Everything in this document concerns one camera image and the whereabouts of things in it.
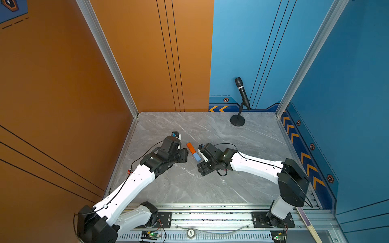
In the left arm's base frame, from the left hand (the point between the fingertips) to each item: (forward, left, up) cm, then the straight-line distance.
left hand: (185, 150), depth 79 cm
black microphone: (+43, -32, +12) cm, 55 cm away
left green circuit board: (-35, +16, -19) cm, 43 cm away
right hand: (-4, -10, -10) cm, 15 cm away
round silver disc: (-35, -4, -12) cm, 37 cm away
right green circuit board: (-35, -46, -19) cm, 61 cm away
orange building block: (+12, -1, -17) cm, 21 cm away
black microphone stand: (+37, -36, -17) cm, 55 cm away
